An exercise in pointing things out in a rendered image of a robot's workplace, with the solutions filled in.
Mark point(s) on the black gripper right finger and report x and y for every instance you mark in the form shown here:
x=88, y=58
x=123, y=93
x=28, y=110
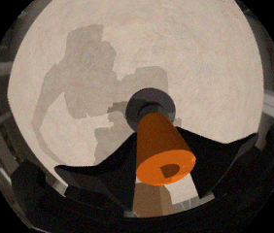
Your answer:
x=213, y=159

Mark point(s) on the orange knob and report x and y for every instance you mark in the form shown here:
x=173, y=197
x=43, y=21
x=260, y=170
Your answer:
x=162, y=154

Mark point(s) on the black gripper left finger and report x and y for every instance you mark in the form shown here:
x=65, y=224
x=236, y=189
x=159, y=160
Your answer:
x=115, y=176

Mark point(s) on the dark grey round pedestal with shaft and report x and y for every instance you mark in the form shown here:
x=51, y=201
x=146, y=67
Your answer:
x=147, y=101

